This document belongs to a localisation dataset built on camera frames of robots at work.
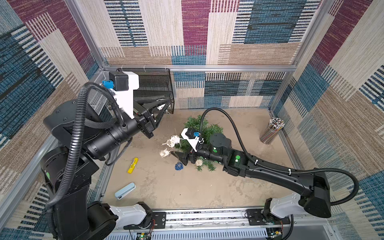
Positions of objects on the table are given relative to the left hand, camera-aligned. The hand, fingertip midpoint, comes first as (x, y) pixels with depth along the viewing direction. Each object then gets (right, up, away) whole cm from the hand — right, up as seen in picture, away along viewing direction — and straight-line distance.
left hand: (166, 99), depth 39 cm
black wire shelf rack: (-22, +24, +69) cm, 76 cm away
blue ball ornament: (+1, -23, +22) cm, 32 cm away
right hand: (+1, -15, +26) cm, 30 cm away
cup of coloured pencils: (+54, -7, +49) cm, 73 cm away
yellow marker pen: (-29, -31, +52) cm, 67 cm away
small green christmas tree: (+14, -9, +31) cm, 35 cm away
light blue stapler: (-29, -41, +41) cm, 65 cm away
